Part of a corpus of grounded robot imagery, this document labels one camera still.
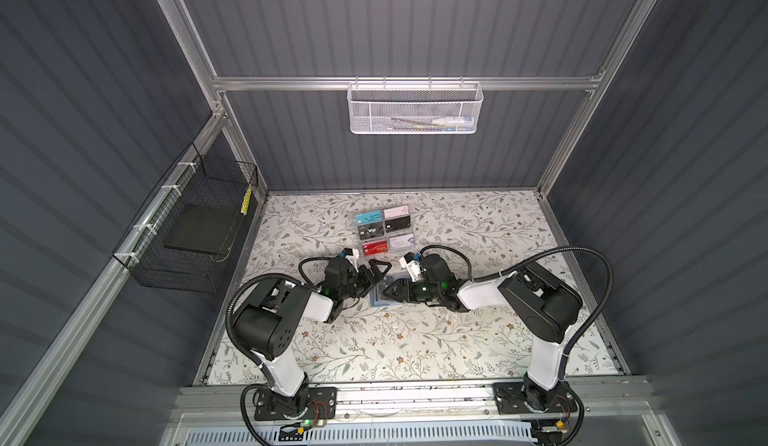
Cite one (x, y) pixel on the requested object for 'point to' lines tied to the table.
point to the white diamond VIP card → (400, 242)
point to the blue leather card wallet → (379, 298)
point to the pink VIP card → (396, 212)
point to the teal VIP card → (369, 217)
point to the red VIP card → (375, 247)
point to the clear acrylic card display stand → (385, 231)
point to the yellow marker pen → (245, 204)
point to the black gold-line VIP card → (398, 223)
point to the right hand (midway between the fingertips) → (391, 296)
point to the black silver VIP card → (370, 230)
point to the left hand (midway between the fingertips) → (387, 272)
